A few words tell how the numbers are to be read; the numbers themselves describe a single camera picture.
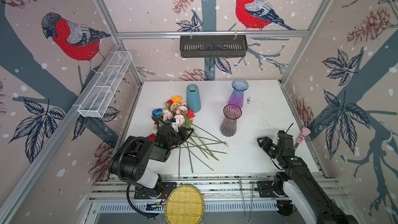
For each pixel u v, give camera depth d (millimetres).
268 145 761
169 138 718
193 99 925
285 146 656
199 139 901
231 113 837
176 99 1065
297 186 551
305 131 916
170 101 1049
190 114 969
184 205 697
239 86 959
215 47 1065
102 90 761
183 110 927
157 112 947
